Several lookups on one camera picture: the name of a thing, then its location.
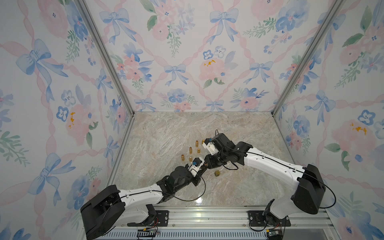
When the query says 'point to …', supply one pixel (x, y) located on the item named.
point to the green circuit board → (274, 234)
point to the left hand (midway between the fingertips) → (205, 166)
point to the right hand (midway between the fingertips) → (204, 164)
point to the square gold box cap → (217, 173)
